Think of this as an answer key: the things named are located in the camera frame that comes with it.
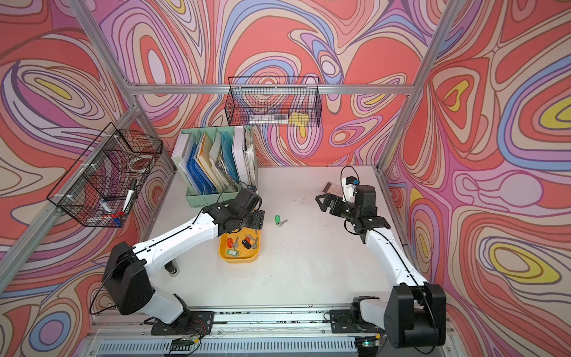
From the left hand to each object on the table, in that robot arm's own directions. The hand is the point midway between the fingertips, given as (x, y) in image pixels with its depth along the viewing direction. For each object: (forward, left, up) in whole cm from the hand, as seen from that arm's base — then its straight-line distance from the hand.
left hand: (258, 217), depth 84 cm
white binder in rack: (+24, +9, +9) cm, 28 cm away
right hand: (+3, -26, +3) cm, 26 cm away
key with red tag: (-4, +13, -14) cm, 20 cm away
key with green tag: (+7, -7, -14) cm, 17 cm away
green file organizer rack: (+22, +19, +8) cm, 30 cm away
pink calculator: (+24, -34, -12) cm, 43 cm away
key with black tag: (-4, +5, -14) cm, 15 cm away
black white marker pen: (0, +38, +19) cm, 42 cm away
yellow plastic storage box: (-6, +8, -14) cm, 17 cm away
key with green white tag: (-8, +11, -14) cm, 19 cm away
